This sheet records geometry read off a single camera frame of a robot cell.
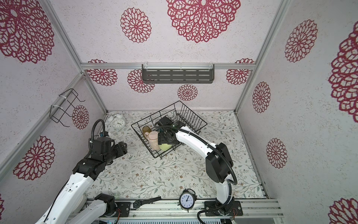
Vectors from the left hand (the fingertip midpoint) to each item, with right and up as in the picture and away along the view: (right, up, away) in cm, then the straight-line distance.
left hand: (122, 147), depth 78 cm
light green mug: (+23, -1, +6) cm, 24 cm away
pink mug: (+15, +4, +10) cm, 19 cm away
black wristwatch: (+9, -31, -2) cm, 32 cm away
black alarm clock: (+36, -27, -3) cm, 46 cm away
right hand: (+22, +3, +8) cm, 24 cm away
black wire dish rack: (+33, +22, +35) cm, 53 cm away
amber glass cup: (+9, +10, +19) cm, 23 cm away
